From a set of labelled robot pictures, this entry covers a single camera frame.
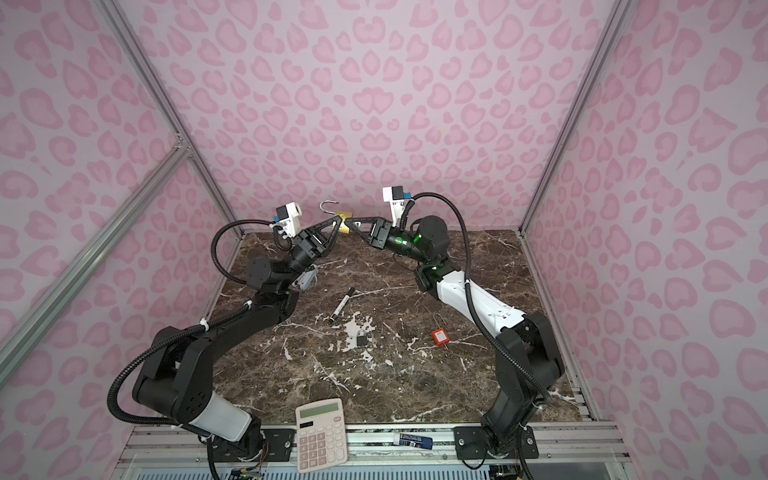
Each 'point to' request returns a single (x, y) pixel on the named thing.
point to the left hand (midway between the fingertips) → (342, 220)
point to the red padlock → (440, 336)
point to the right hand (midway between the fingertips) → (350, 226)
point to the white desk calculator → (320, 435)
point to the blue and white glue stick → (413, 440)
